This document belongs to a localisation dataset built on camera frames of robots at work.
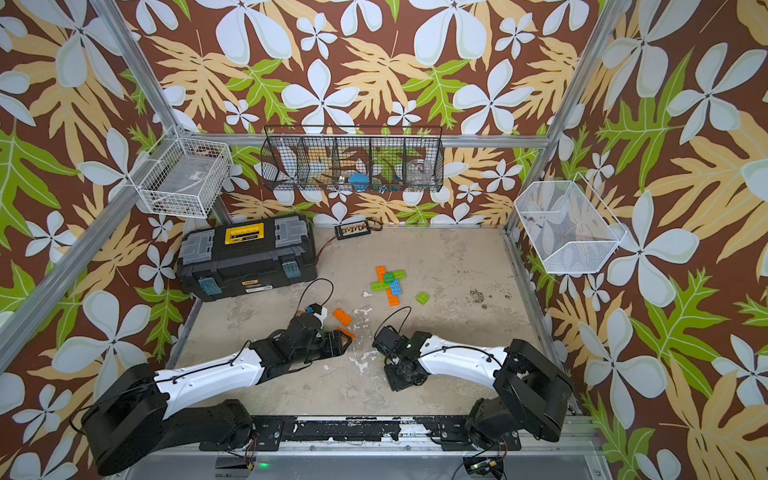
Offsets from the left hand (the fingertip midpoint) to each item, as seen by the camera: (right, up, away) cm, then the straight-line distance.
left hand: (347, 338), depth 84 cm
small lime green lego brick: (+24, +10, +14) cm, 29 cm away
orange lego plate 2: (-1, 0, +7) cm, 7 cm away
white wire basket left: (-49, +47, +2) cm, 68 cm away
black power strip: (-2, +35, +34) cm, 49 cm away
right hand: (+13, -12, -1) cm, 18 cm away
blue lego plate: (+15, +13, +17) cm, 26 cm away
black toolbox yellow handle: (-33, +23, +4) cm, 40 cm away
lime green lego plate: (+9, +13, +17) cm, 24 cm away
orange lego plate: (-3, +4, +11) cm, 12 cm away
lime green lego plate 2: (+16, +17, +21) cm, 32 cm away
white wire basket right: (+64, +32, -1) cm, 71 cm away
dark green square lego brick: (+12, +16, +18) cm, 27 cm away
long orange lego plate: (+14, +9, +14) cm, 22 cm away
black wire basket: (+1, +56, +13) cm, 58 cm away
